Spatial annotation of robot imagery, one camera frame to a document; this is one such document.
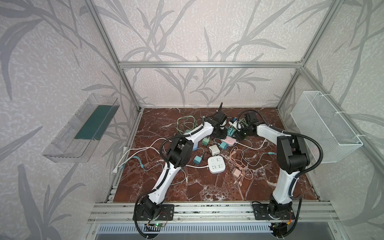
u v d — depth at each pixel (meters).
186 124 1.09
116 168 0.91
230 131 0.96
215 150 0.94
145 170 0.88
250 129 0.75
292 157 0.52
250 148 0.97
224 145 0.96
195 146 0.96
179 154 0.61
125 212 0.75
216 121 0.78
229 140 0.98
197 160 0.89
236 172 0.85
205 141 0.99
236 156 0.94
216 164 0.87
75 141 0.63
